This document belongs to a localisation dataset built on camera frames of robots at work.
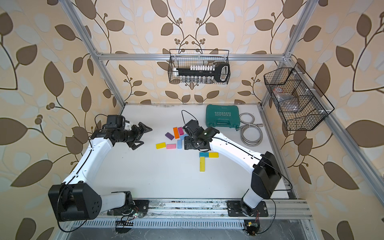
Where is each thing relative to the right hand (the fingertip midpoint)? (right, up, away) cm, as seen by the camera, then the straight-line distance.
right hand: (190, 144), depth 82 cm
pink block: (-14, -4, +15) cm, 21 cm away
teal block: (+9, -8, +10) cm, 16 cm away
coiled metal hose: (+41, +4, +21) cm, 46 cm away
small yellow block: (+14, -8, +10) cm, 19 cm away
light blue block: (-8, -4, +17) cm, 19 cm away
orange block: (-11, +4, +22) cm, 25 cm away
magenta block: (-8, +5, +23) cm, 25 cm away
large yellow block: (-21, -4, +17) cm, 27 cm away
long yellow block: (+6, -13, +7) cm, 16 cm away
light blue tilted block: (-7, +1, +20) cm, 21 cm away
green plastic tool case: (+22, +16, +26) cm, 38 cm away
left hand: (-24, +7, -2) cm, 25 cm away
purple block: (-16, +2, +20) cm, 26 cm away
